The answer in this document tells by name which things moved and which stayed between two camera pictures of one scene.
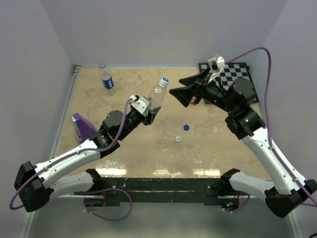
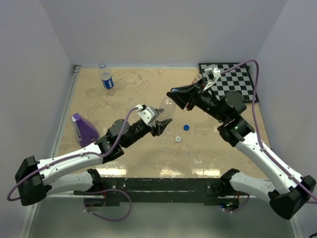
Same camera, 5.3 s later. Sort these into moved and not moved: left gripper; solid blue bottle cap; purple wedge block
Moved: left gripper
Not moved: solid blue bottle cap; purple wedge block
